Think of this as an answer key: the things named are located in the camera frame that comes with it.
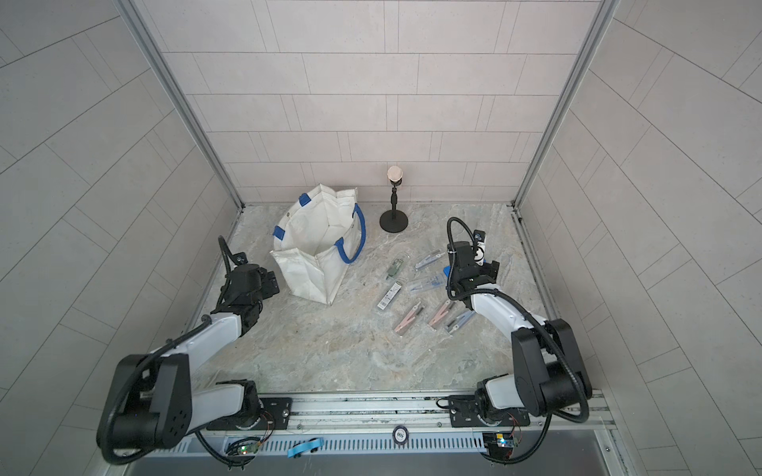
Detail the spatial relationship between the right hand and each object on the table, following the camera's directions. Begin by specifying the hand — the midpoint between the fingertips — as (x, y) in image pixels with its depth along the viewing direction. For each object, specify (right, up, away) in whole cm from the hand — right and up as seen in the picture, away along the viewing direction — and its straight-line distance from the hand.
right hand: (477, 256), depth 90 cm
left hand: (-67, -6, 0) cm, 67 cm away
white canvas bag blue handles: (-52, +6, +7) cm, 53 cm away
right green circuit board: (-1, -42, -22) cm, 47 cm away
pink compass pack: (-12, -17, -3) cm, 21 cm away
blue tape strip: (-45, -40, -25) cm, 65 cm away
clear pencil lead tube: (-8, -19, -4) cm, 21 cm away
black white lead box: (-27, -12, +1) cm, 30 cm away
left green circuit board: (-58, -40, -26) cm, 75 cm away
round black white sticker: (-24, -40, -21) cm, 51 cm away
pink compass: (-21, -18, -4) cm, 28 cm away
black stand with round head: (-26, +12, +21) cm, 35 cm away
